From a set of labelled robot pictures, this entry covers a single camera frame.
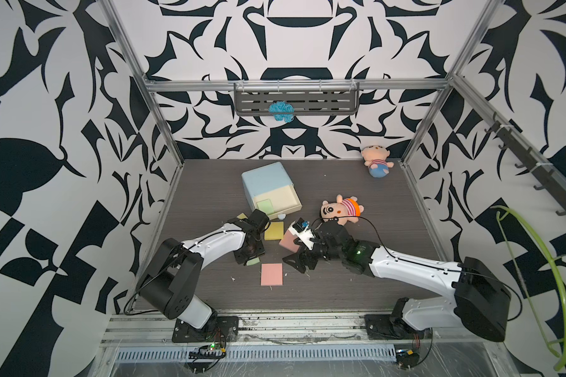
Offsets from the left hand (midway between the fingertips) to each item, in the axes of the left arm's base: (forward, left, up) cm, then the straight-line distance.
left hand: (254, 249), depth 90 cm
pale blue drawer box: (+19, -7, +12) cm, 23 cm away
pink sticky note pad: (-9, -6, -1) cm, 11 cm away
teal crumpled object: (+42, -12, +32) cm, 54 cm away
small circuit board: (-31, +13, -3) cm, 33 cm away
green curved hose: (-24, -71, +31) cm, 81 cm away
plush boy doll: (+42, -57, +5) cm, 71 cm away
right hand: (-5, -13, +12) cm, 18 cm away
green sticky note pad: (+13, -4, +9) cm, 17 cm away
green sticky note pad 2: (-6, 0, +2) cm, 6 cm away
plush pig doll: (+12, -36, +5) cm, 38 cm away
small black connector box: (-35, -46, -3) cm, 58 cm away
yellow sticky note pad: (+4, -8, +6) cm, 11 cm away
